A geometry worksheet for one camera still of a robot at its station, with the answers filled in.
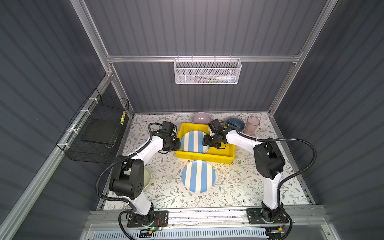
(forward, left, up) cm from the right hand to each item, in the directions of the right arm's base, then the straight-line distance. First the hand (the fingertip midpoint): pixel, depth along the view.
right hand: (206, 144), depth 96 cm
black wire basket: (-12, +55, +26) cm, 62 cm away
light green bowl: (-21, +35, -3) cm, 41 cm away
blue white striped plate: (+2, +10, -1) cm, 10 cm away
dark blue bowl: (+20, -23, 0) cm, 30 cm away
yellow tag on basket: (+3, +47, +22) cm, 52 cm away
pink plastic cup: (+14, -32, +4) cm, 35 cm away
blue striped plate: (-20, +5, -4) cm, 21 cm away
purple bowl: (+24, +3, 0) cm, 24 cm away
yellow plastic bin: (-6, -13, -3) cm, 15 cm away
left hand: (-4, +18, +4) cm, 19 cm away
